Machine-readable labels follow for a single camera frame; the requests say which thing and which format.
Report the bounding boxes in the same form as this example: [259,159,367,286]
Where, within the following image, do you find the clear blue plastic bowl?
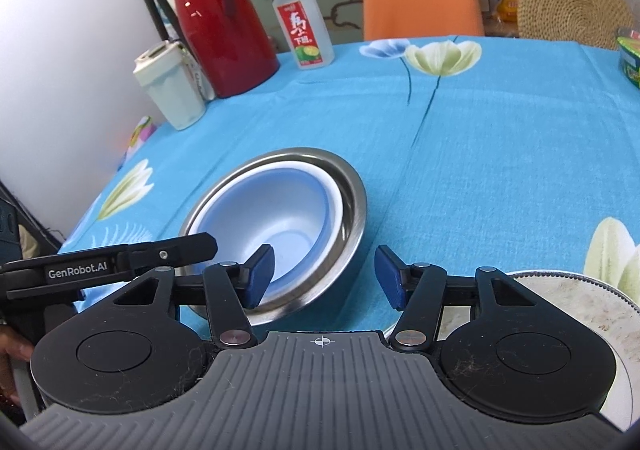
[196,166,334,283]

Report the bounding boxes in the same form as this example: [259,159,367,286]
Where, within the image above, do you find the white ceramic bowl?
[190,160,345,304]

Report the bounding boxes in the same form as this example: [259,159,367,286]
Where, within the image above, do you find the stainless steel bowl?
[180,148,368,326]

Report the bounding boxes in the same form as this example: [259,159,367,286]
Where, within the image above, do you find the small patterned rim plate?
[398,267,639,430]

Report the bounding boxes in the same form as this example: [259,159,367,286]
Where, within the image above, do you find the person's left hand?
[0,326,34,406]

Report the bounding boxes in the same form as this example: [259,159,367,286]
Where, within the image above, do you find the cream white cup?
[134,40,215,130]

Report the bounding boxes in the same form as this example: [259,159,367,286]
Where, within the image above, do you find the red thermos jug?
[175,0,280,98]

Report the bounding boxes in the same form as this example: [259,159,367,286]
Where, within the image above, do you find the red label juice bottle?
[272,0,335,69]

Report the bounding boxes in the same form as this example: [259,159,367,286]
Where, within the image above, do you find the green snack packet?
[616,28,640,87]

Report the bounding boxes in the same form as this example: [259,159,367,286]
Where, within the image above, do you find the woven straw mat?
[518,0,634,50]

